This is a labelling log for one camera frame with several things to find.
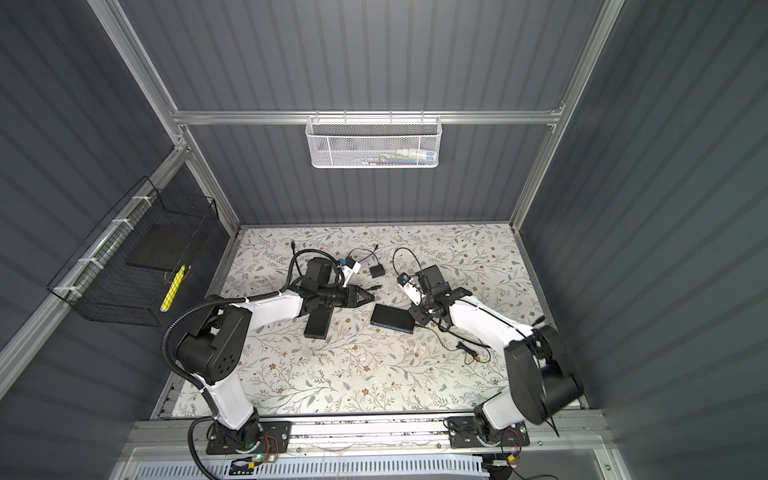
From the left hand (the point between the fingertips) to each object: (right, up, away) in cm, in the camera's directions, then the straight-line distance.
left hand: (372, 297), depth 90 cm
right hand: (+16, -2, 0) cm, 16 cm away
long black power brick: (-16, -8, 0) cm, 18 cm away
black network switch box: (+7, -8, +6) cm, 12 cm away
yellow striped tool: (-46, +5, -20) cm, 50 cm away
